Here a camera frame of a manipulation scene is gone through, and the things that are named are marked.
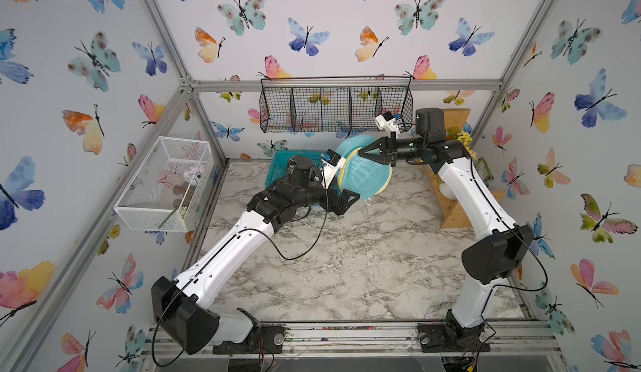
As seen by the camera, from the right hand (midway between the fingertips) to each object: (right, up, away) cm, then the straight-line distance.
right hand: (362, 152), depth 67 cm
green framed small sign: (+57, -3, +40) cm, 70 cm away
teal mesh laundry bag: (0, -6, +5) cm, 7 cm away
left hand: (-4, -9, +2) cm, 10 cm away
